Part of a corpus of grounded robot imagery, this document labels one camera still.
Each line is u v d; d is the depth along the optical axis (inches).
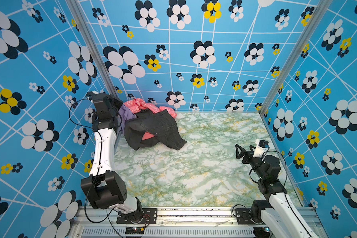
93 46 32.4
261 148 26.3
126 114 33.6
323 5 26.8
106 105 22.6
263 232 27.2
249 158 27.4
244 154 27.8
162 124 38.0
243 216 28.8
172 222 28.4
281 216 20.1
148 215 28.7
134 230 28.4
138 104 42.3
